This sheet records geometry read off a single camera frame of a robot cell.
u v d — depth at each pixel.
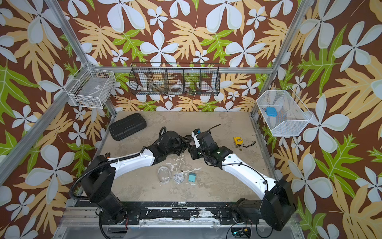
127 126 1.05
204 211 0.76
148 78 0.96
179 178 0.87
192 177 0.86
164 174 0.88
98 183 0.45
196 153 0.70
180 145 0.69
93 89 0.85
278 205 0.40
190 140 0.84
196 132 0.71
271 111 0.86
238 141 1.01
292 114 0.77
